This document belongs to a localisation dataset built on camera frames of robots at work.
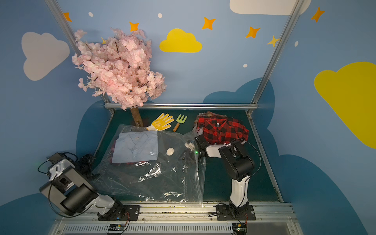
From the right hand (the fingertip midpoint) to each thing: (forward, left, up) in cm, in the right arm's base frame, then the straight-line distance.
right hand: (182, 159), depth 92 cm
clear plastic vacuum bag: (-4, +23, +1) cm, 23 cm away
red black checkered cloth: (+21, -24, +7) cm, 33 cm away
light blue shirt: (+6, +32, +2) cm, 33 cm away
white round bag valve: (+5, +9, +1) cm, 10 cm away
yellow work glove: (+31, +20, -2) cm, 37 cm away
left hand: (-8, +50, +6) cm, 51 cm away
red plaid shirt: (+37, -18, +2) cm, 42 cm away
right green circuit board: (-33, -32, -5) cm, 46 cm away
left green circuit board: (-37, +30, -3) cm, 48 cm away
